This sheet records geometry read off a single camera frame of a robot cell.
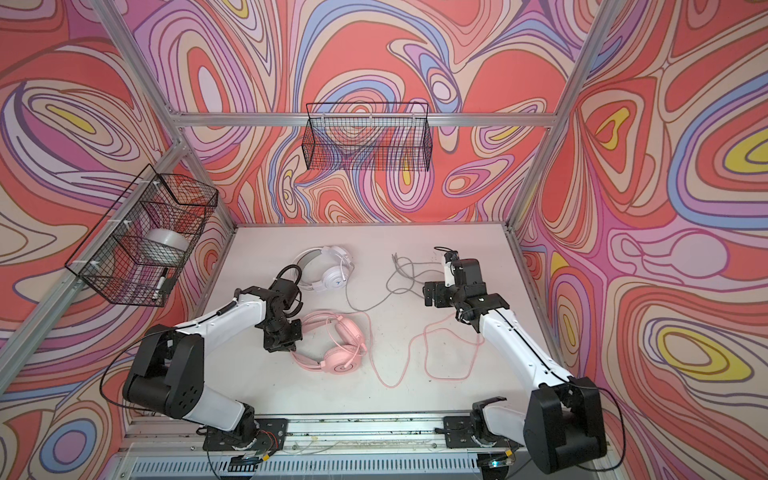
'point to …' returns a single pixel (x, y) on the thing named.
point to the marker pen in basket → (162, 279)
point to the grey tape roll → (162, 247)
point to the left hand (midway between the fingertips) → (301, 344)
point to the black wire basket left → (134, 254)
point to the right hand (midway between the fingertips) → (441, 294)
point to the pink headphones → (341, 359)
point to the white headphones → (325, 269)
